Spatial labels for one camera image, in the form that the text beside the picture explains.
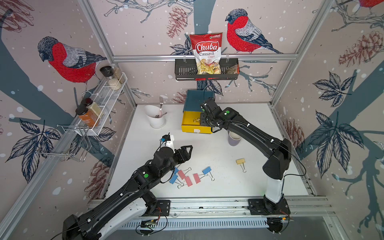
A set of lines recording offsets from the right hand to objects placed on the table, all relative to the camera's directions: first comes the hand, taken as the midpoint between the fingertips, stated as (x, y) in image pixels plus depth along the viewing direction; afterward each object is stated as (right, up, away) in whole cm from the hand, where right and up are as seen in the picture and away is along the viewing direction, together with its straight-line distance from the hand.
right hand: (202, 118), depth 83 cm
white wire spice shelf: (-50, +7, -12) cm, 51 cm away
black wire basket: (-10, +32, +12) cm, 35 cm away
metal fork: (-28, +13, +20) cm, 37 cm away
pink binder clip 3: (-12, -32, +3) cm, 34 cm away
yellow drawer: (-7, -3, +7) cm, 10 cm away
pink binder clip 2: (-8, -35, -1) cm, 36 cm away
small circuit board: (-26, -50, -13) cm, 58 cm away
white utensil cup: (-32, 0, +20) cm, 38 cm away
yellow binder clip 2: (+24, -26, +5) cm, 36 cm away
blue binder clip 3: (-15, -31, +3) cm, 34 cm away
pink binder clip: (-3, -34, +1) cm, 34 cm away
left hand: (-6, -14, -10) cm, 18 cm away
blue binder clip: (+3, -31, +3) cm, 31 cm away
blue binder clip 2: (-16, -34, 0) cm, 38 cm away
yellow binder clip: (-4, -1, +7) cm, 8 cm away
